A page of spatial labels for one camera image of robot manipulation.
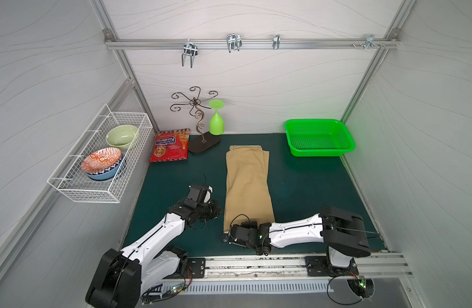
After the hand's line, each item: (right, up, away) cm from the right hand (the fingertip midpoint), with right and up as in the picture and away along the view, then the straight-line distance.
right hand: (244, 224), depth 84 cm
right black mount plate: (+30, -13, -9) cm, 34 cm away
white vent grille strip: (+4, -18, -13) cm, 23 cm away
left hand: (-9, +7, -1) cm, 11 cm away
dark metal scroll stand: (-28, +38, +31) cm, 56 cm away
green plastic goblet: (-14, +47, +12) cm, 50 cm away
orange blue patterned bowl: (-48, +28, -20) cm, 60 cm away
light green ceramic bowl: (-48, +39, -10) cm, 63 cm away
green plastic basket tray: (+47, +41, +35) cm, 72 cm away
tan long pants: (+2, +11, +8) cm, 14 cm away
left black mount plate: (-18, -12, -10) cm, 24 cm away
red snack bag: (-43, +36, +25) cm, 61 cm away
